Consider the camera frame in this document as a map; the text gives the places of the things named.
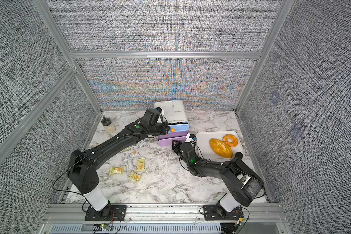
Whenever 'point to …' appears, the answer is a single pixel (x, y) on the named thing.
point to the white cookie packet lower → (129, 164)
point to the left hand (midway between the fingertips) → (173, 126)
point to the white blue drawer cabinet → (175, 114)
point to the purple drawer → (166, 140)
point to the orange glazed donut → (234, 142)
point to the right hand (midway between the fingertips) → (171, 138)
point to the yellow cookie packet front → (136, 176)
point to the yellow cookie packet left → (116, 170)
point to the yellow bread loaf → (221, 147)
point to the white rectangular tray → (205, 151)
